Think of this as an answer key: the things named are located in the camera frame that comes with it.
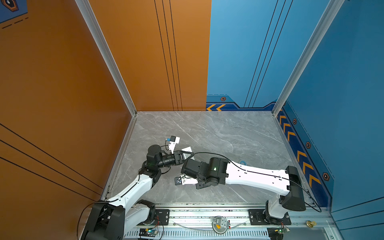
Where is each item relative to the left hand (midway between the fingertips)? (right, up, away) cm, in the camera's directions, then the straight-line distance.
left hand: (193, 155), depth 73 cm
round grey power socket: (+12, -29, -8) cm, 32 cm away
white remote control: (-4, 0, -1) cm, 4 cm away
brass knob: (+55, -31, -4) cm, 64 cm away
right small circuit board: (+43, -34, -4) cm, 55 cm away
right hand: (+1, -8, -1) cm, 8 cm away
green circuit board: (-22, -36, -2) cm, 42 cm away
